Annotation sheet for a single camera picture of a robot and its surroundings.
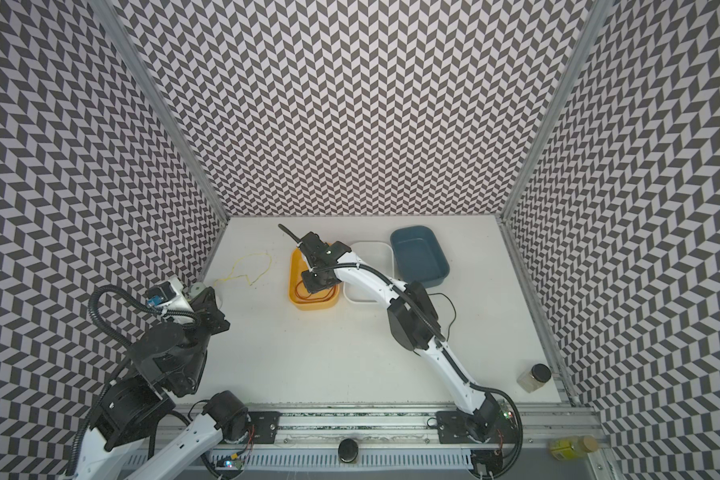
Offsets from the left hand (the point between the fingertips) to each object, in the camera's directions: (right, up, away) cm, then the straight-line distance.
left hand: (217, 290), depth 63 cm
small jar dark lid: (+74, -24, +11) cm, 78 cm away
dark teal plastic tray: (+49, +5, +45) cm, 67 cm away
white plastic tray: (+35, +5, +44) cm, 57 cm away
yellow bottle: (+76, -34, 0) cm, 83 cm away
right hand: (+15, -2, +30) cm, 33 cm away
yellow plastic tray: (+7, +3, +39) cm, 40 cm away
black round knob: (+28, -34, 0) cm, 44 cm away
